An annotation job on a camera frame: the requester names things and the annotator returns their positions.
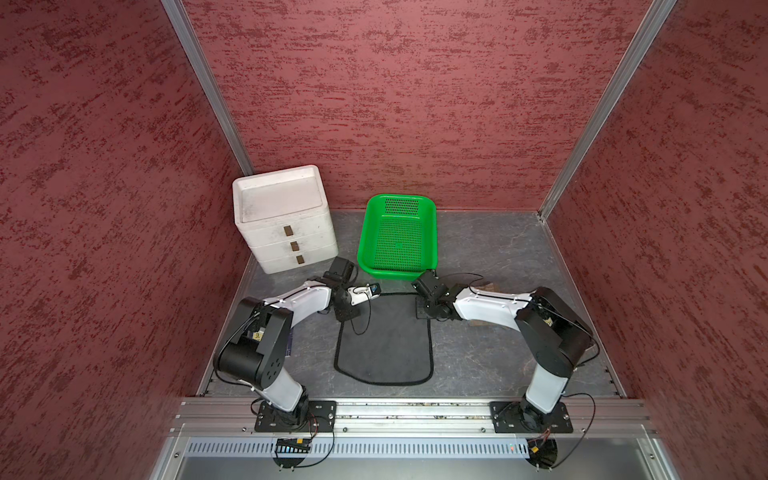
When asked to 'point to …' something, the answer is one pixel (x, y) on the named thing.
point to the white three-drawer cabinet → (286, 217)
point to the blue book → (288, 350)
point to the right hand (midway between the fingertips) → (424, 312)
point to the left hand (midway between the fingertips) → (347, 304)
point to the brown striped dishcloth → (484, 286)
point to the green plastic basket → (398, 239)
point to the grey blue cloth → (387, 345)
